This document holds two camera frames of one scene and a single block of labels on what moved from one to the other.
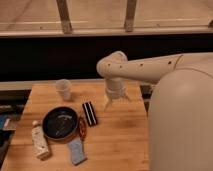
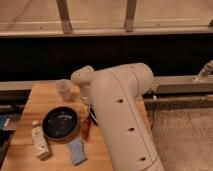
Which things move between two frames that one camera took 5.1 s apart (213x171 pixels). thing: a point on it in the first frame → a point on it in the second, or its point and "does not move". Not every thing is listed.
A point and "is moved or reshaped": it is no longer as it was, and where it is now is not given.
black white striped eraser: (89, 113) is moved or reshaped
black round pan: (59, 123) does not move
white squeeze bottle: (39, 141) does not move
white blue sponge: (77, 153) does not move
